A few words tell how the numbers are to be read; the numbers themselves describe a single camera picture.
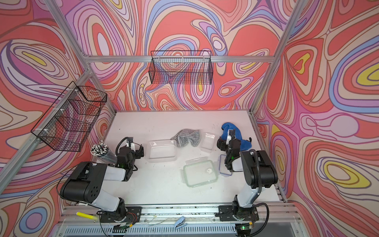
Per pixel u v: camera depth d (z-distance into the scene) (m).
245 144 0.94
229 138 0.84
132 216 0.72
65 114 0.74
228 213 0.72
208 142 1.02
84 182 0.46
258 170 0.45
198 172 0.88
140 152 0.84
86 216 0.74
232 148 0.73
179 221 0.72
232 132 0.81
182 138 0.99
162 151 0.98
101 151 0.77
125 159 0.71
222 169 0.89
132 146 0.81
